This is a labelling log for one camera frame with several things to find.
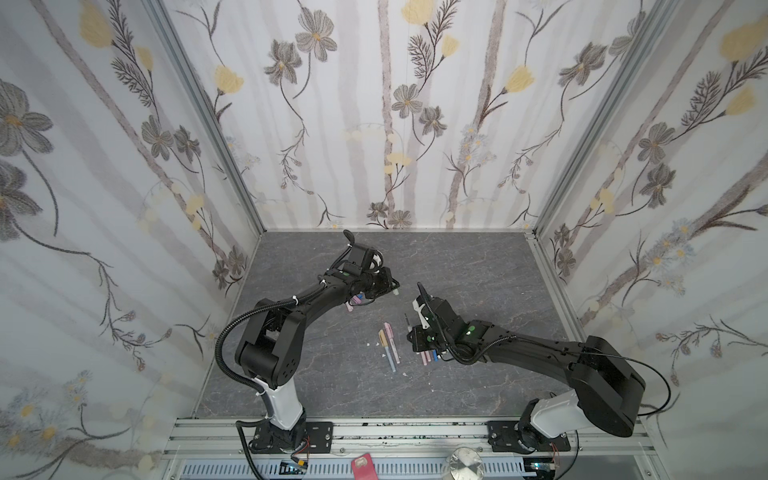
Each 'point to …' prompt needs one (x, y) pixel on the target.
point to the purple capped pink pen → (427, 355)
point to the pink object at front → (363, 468)
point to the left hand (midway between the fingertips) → (396, 276)
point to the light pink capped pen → (391, 339)
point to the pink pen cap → (350, 308)
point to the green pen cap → (396, 292)
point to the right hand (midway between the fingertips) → (400, 331)
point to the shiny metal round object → (466, 463)
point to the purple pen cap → (357, 300)
